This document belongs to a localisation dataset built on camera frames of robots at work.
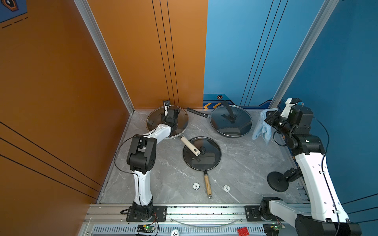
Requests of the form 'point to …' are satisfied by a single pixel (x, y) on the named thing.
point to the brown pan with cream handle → (187, 143)
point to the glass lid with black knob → (210, 156)
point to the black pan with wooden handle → (207, 182)
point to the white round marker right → (226, 188)
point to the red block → (243, 231)
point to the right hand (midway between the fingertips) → (267, 111)
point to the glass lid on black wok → (231, 121)
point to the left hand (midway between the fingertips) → (168, 111)
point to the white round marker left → (196, 186)
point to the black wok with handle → (205, 115)
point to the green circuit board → (145, 228)
